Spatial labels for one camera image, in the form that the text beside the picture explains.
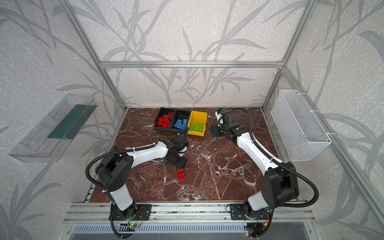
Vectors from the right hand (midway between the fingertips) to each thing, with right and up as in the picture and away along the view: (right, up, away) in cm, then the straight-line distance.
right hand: (214, 127), depth 86 cm
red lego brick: (-37, +3, +22) cm, 44 cm away
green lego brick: (-11, 0, +22) cm, 24 cm away
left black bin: (-37, +11, +26) cm, 47 cm away
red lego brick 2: (-33, +1, +21) cm, 39 cm away
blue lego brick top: (-23, +1, +19) cm, 30 cm away
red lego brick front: (-19, -29, 0) cm, 34 cm away
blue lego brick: (-19, +3, +22) cm, 29 cm away
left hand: (-20, -23, +3) cm, 30 cm away
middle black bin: (-24, +9, +29) cm, 39 cm away
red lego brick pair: (-31, +8, +25) cm, 41 cm away
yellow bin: (-8, +7, +25) cm, 27 cm away
